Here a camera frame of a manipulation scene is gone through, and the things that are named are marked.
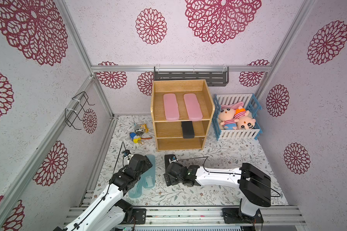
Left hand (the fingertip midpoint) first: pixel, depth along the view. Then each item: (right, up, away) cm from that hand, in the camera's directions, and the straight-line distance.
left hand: (143, 163), depth 82 cm
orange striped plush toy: (+66, +24, +17) cm, 72 cm away
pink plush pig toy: (+55, +29, +18) cm, 64 cm away
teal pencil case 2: (+3, -9, +4) cm, 10 cm away
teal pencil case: (-4, -16, -1) cm, 16 cm away
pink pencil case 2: (+28, +32, -2) cm, 42 cm away
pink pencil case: (+16, +32, -2) cm, 36 cm away
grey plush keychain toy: (-7, +18, +21) cm, 28 cm away
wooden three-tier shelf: (+14, +17, +6) cm, 23 cm away
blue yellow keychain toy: (-9, +12, +18) cm, 24 cm away
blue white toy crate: (+78, +39, +30) cm, 92 cm away
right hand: (+18, -8, +3) cm, 20 cm away
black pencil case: (+26, +19, +6) cm, 33 cm away
